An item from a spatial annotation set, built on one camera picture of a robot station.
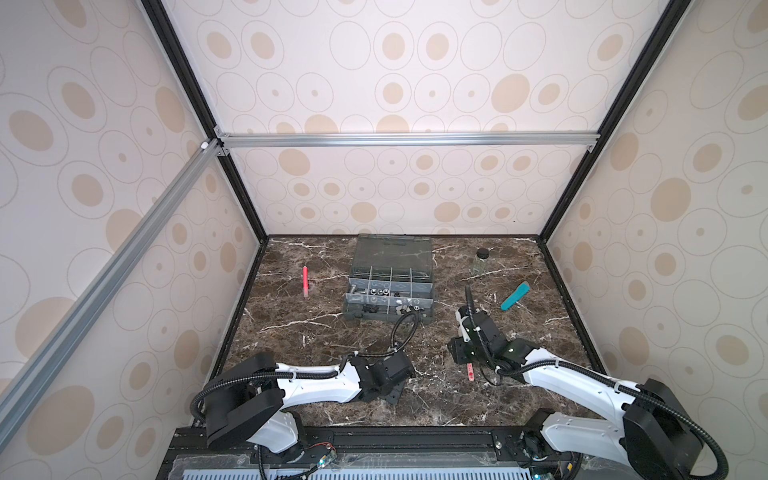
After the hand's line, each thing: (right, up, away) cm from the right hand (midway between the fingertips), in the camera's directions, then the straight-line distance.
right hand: (455, 343), depth 86 cm
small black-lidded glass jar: (+13, +22, +18) cm, 31 cm away
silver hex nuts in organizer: (-21, +14, +16) cm, 30 cm away
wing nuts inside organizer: (-12, +9, +11) cm, 18 cm away
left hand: (-15, -11, -4) cm, 19 cm away
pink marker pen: (-49, +16, +20) cm, 55 cm away
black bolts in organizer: (-25, +8, +11) cm, 29 cm away
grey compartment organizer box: (-19, +20, +17) cm, 32 cm away
